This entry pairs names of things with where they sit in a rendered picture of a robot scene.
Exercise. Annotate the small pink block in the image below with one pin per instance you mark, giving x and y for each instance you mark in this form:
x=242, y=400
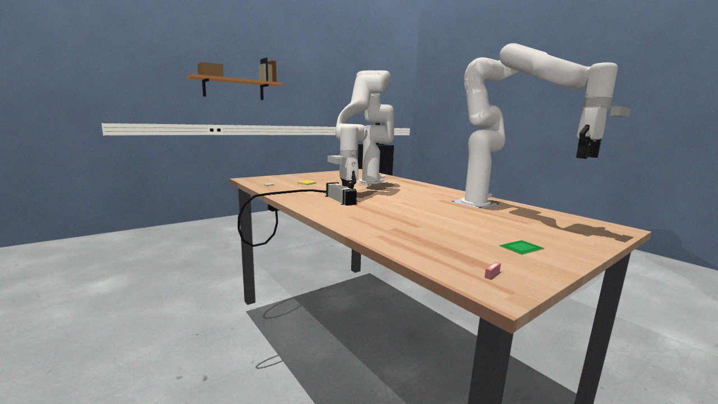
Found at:
x=492, y=270

